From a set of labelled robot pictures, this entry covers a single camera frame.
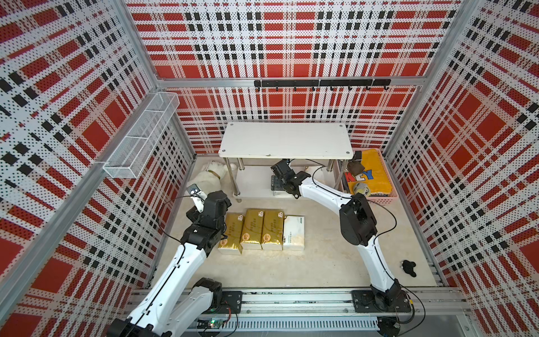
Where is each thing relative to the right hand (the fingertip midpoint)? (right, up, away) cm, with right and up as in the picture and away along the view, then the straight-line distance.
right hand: (284, 180), depth 98 cm
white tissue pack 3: (+17, +3, 0) cm, 17 cm away
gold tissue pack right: (-5, -22, -13) cm, 26 cm away
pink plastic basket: (+35, -4, -5) cm, 36 cm away
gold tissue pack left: (-21, -18, -11) cm, 30 cm away
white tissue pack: (+4, -22, -12) cm, 25 cm away
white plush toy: (-36, 0, +3) cm, 36 cm away
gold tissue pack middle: (-13, -20, -13) cm, 27 cm away
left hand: (-28, -7, -19) cm, 34 cm away
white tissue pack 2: (-2, -6, -5) cm, 8 cm away
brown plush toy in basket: (+36, +6, +6) cm, 37 cm away
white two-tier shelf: (+12, +11, -23) cm, 28 cm away
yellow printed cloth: (+45, +3, +4) cm, 45 cm away
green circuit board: (-26, -48, -28) cm, 61 cm away
